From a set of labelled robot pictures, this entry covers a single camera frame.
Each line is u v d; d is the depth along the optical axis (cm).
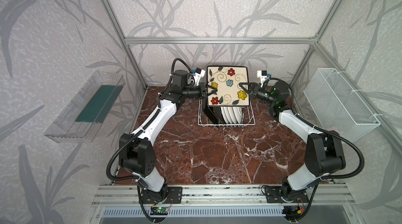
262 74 75
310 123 52
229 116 89
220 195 75
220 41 191
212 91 74
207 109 84
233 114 87
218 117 90
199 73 72
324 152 45
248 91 75
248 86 77
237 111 91
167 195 72
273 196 73
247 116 96
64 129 59
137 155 44
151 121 49
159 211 72
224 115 87
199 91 69
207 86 74
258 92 72
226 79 77
